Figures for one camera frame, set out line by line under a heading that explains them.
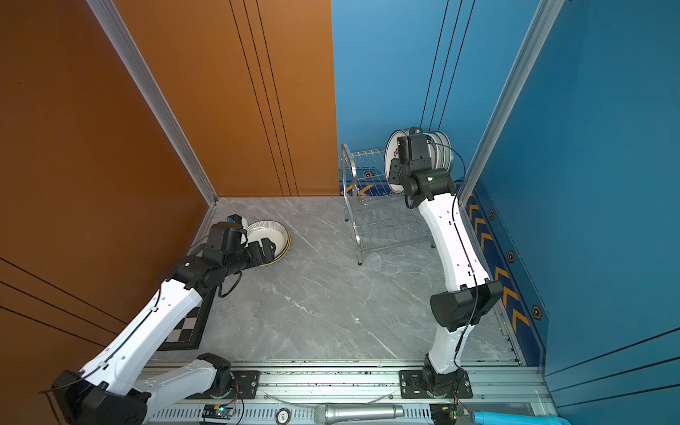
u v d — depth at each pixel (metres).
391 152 0.87
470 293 0.44
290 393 0.73
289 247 0.99
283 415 0.69
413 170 0.54
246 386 0.74
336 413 0.67
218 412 0.71
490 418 0.68
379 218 1.15
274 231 1.05
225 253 0.56
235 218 0.68
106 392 0.38
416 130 0.62
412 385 0.72
